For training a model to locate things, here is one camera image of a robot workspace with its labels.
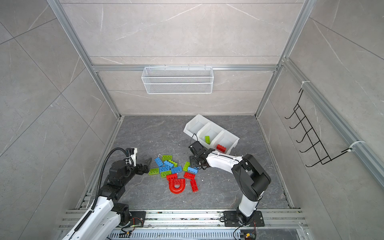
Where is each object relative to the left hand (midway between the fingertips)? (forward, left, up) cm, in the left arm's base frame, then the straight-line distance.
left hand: (143, 154), depth 82 cm
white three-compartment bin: (+22, -42, -13) cm, 49 cm away
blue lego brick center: (-4, -18, -14) cm, 23 cm away
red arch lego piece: (-11, -21, -13) cm, 27 cm away
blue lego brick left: (+2, -6, -13) cm, 14 cm away
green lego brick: (+18, -39, -13) cm, 45 cm away
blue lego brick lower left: (-4, -10, -11) cm, 16 cm away
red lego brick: (+9, -47, -11) cm, 49 cm away
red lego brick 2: (-14, -28, -13) cm, 34 cm away
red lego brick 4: (-9, -15, -12) cm, 21 cm away
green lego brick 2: (-2, -24, -12) cm, 27 cm away
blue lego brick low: (-5, -29, -11) cm, 31 cm away
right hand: (+2, -29, -12) cm, 32 cm away
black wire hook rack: (-12, -84, +17) cm, 87 cm away
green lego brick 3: (+5, -11, -13) cm, 18 cm away
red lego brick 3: (-8, -25, -12) cm, 29 cm away
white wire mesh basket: (+48, -22, +16) cm, 56 cm away
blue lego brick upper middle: (0, -12, -11) cm, 16 cm away
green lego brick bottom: (-6, -10, -13) cm, 18 cm away
